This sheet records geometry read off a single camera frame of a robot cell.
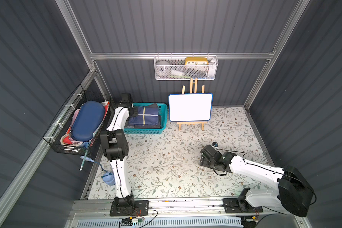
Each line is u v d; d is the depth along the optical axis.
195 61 0.87
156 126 0.99
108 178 0.75
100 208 0.75
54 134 0.60
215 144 0.79
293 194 0.41
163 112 1.06
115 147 0.58
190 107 0.96
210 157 0.65
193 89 0.91
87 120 0.69
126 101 0.79
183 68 0.91
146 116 1.02
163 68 0.83
